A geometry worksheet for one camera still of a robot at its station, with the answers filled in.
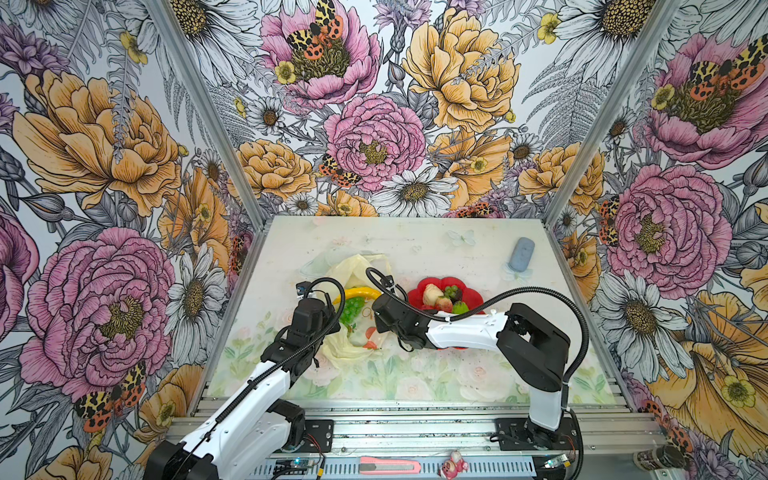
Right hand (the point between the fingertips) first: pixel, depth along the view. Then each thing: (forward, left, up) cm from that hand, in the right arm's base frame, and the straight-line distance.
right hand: (384, 316), depth 90 cm
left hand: (-2, +15, +5) cm, 16 cm away
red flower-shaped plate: (+7, -27, -1) cm, 28 cm away
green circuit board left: (-35, +22, -5) cm, 42 cm away
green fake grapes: (+3, +9, 0) cm, 10 cm away
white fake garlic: (+7, -15, +1) cm, 16 cm away
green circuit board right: (-36, -41, -6) cm, 55 cm away
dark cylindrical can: (-36, -59, +4) cm, 69 cm away
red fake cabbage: (+2, -18, +3) cm, 18 cm away
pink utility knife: (-36, +4, -4) cm, 36 cm away
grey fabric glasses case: (+24, -49, -3) cm, 55 cm away
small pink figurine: (-36, -16, -3) cm, 40 cm away
